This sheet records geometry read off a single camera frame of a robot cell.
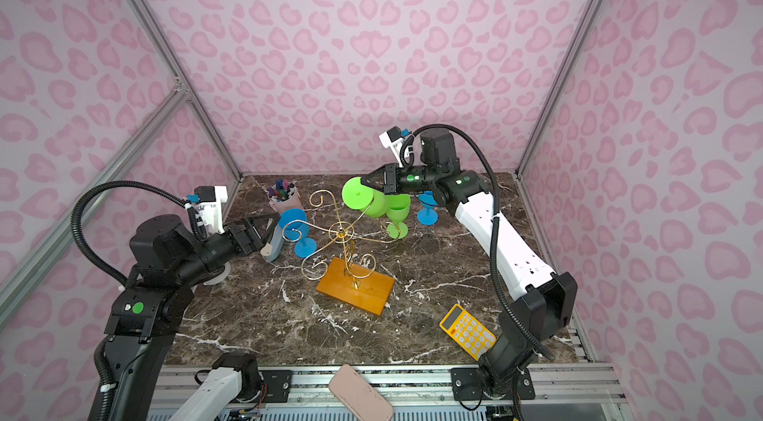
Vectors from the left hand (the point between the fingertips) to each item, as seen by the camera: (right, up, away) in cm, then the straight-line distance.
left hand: (272, 217), depth 62 cm
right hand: (+19, +7, +5) cm, 21 cm away
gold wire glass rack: (+14, -4, +4) cm, 15 cm away
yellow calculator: (+46, -33, +18) cm, 59 cm away
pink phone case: (+17, -42, +8) cm, 47 cm away
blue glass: (+37, -3, +45) cm, 59 cm away
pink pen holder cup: (-12, +5, +38) cm, 41 cm away
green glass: (+17, +4, +6) cm, 19 cm away
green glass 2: (+27, +1, +28) cm, 39 cm away
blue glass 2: (+3, -2, +4) cm, 6 cm away
